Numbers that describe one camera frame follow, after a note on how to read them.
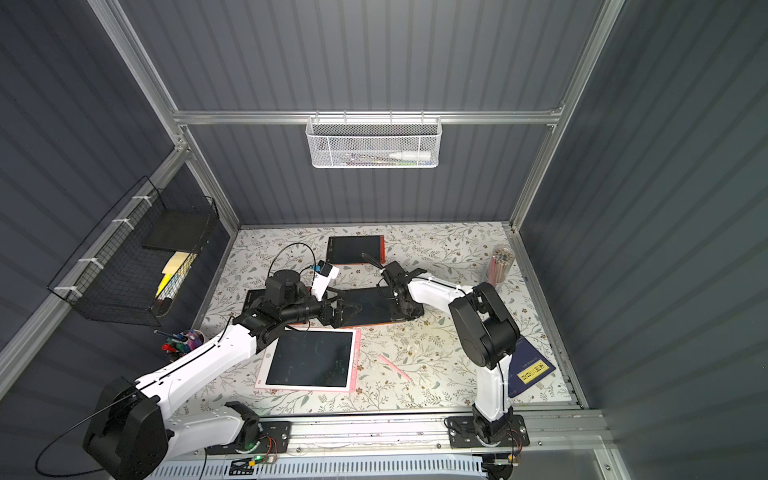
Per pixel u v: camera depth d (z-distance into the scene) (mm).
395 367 846
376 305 1010
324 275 696
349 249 1130
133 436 397
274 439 724
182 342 760
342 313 681
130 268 720
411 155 912
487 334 497
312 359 869
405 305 806
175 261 752
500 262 865
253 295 1007
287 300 631
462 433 734
